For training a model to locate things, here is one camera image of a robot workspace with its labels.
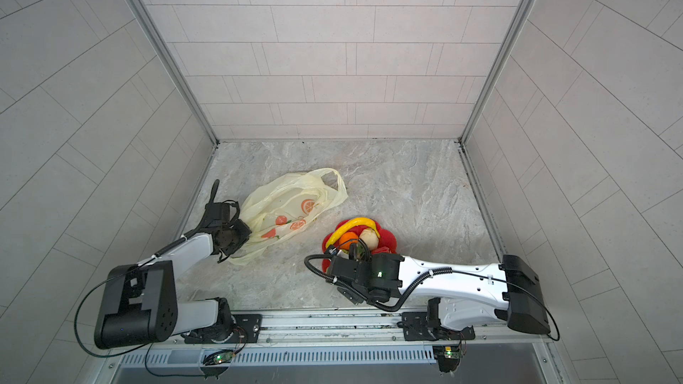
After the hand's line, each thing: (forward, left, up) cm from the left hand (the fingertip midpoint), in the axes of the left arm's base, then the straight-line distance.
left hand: (254, 228), depth 92 cm
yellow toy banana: (-2, -37, +9) cm, 38 cm away
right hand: (-20, -36, +9) cm, 42 cm away
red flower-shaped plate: (-8, -45, +7) cm, 47 cm away
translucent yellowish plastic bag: (+8, -8, +3) cm, 11 cm away
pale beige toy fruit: (-6, -40, +7) cm, 41 cm away
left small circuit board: (-37, -2, +5) cm, 37 cm away
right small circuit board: (-36, -59, +2) cm, 70 cm away
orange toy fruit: (-7, -33, +7) cm, 34 cm away
